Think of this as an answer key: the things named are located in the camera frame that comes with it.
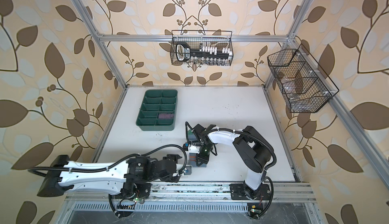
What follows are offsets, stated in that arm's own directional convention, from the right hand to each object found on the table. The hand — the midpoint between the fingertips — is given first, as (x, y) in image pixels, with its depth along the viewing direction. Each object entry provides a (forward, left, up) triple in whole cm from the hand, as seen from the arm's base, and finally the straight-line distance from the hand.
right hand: (199, 163), depth 83 cm
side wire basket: (+24, -53, +34) cm, 68 cm away
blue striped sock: (+8, +3, +15) cm, 17 cm away
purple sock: (+29, +21, +6) cm, 36 cm away
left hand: (-3, +8, +11) cm, 14 cm away
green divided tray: (+43, +30, +4) cm, 53 cm away
